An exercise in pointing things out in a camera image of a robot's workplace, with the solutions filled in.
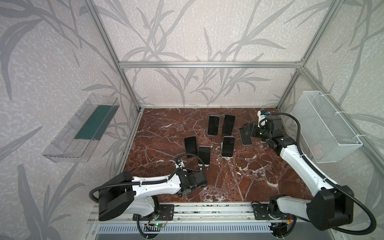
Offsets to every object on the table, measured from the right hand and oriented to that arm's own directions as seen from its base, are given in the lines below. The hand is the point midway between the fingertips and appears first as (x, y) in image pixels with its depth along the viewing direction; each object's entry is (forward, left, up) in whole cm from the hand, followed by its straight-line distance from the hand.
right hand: (249, 121), depth 84 cm
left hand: (-21, +35, -17) cm, 45 cm away
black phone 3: (+12, +8, -18) cm, 23 cm away
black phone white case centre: (-9, +26, -20) cm, 34 cm away
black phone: (-6, +34, -16) cm, 38 cm away
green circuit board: (-46, +48, -20) cm, 70 cm away
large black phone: (+1, -3, -21) cm, 22 cm away
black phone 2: (-4, +10, -22) cm, 24 cm away
